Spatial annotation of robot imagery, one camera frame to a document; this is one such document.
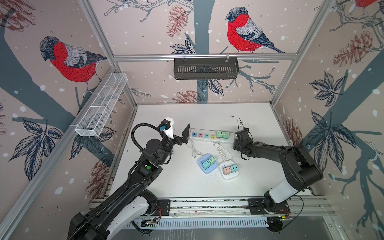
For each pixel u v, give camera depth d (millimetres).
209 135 981
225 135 949
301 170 457
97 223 399
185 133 610
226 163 861
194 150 927
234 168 796
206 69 1057
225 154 920
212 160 831
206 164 814
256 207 726
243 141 745
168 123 560
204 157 892
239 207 749
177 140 610
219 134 949
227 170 794
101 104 787
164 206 737
